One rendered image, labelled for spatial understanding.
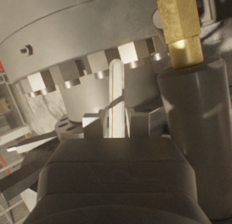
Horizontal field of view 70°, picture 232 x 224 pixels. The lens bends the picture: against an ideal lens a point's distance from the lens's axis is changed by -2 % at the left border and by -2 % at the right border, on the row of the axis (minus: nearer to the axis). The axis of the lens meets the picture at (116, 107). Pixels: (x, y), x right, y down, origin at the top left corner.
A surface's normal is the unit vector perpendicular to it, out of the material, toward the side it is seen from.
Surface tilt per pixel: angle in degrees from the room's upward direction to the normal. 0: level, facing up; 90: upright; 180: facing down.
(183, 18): 60
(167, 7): 0
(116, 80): 49
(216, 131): 54
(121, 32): 65
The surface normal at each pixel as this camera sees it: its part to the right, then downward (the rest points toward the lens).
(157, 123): 0.47, 0.09
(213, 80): 0.21, 0.19
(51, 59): -0.22, 0.31
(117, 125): -0.01, 0.26
